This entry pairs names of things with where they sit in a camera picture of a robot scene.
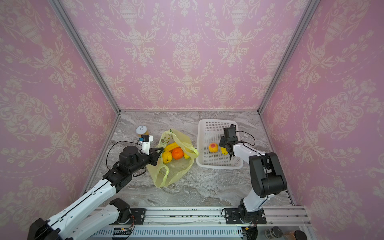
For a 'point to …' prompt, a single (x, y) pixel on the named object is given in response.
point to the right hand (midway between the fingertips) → (226, 139)
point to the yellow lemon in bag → (167, 157)
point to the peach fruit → (213, 147)
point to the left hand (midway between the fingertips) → (164, 150)
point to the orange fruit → (177, 153)
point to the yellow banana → (170, 147)
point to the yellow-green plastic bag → (166, 174)
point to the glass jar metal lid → (274, 232)
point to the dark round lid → (299, 235)
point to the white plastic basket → (211, 155)
